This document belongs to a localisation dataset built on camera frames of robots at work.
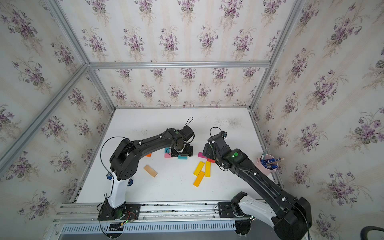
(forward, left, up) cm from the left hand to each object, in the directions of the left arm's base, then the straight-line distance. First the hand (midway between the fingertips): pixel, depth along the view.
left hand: (187, 156), depth 90 cm
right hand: (-3, -13, +13) cm, 19 cm away
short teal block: (-4, +3, +7) cm, 9 cm away
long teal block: (+5, +13, -3) cm, 14 cm away
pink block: (+1, +14, -2) cm, 14 cm away
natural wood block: (-8, +22, -4) cm, 24 cm away
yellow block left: (-7, -7, -3) cm, 10 cm away
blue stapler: (-12, +45, -2) cm, 46 cm away
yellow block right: (-7, -12, -3) cm, 15 cm away
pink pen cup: (-8, -45, +6) cm, 46 cm away
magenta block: (+2, -8, -2) cm, 8 cm away
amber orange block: (-13, -6, -3) cm, 15 cm away
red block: (-2, -14, -1) cm, 15 cm away
